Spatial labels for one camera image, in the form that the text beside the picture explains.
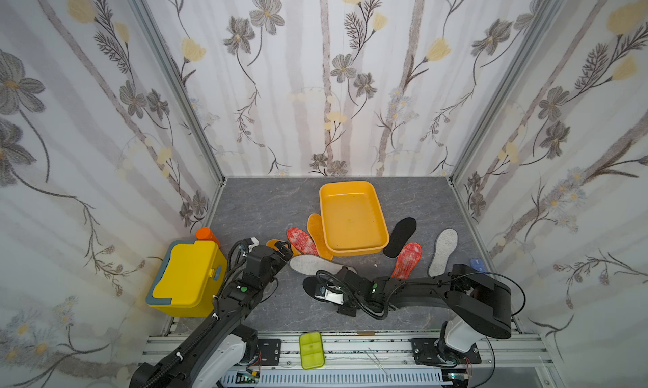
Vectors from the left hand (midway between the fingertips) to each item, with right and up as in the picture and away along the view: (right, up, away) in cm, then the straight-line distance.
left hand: (287, 249), depth 84 cm
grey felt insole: (+8, -7, +7) cm, 13 cm away
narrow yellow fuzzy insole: (+9, +5, +18) cm, 20 cm away
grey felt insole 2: (+61, 0, +15) cm, 62 cm away
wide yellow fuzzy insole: (-4, +3, -7) cm, 9 cm away
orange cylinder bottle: (-31, +4, +7) cm, 32 cm away
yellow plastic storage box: (+25, +8, +21) cm, 33 cm away
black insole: (+44, +3, +19) cm, 48 cm away
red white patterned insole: (+3, 0, +15) cm, 15 cm away
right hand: (+16, -16, +1) cm, 23 cm away
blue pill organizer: (+69, -7, +7) cm, 70 cm away
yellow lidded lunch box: (-28, -8, -10) cm, 31 cm away
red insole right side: (+44, -6, +9) cm, 45 cm away
